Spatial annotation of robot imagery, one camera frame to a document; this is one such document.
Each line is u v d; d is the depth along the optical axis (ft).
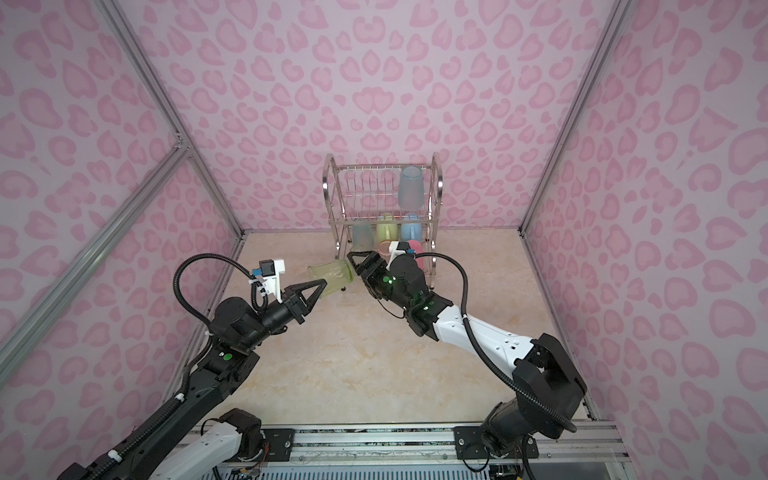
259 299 1.97
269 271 1.99
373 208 3.72
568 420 1.30
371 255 2.22
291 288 2.10
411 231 3.36
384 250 2.40
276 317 2.00
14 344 1.65
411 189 2.79
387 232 3.39
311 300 2.18
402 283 1.90
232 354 1.84
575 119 2.86
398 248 2.40
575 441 2.45
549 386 1.37
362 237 3.48
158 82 2.63
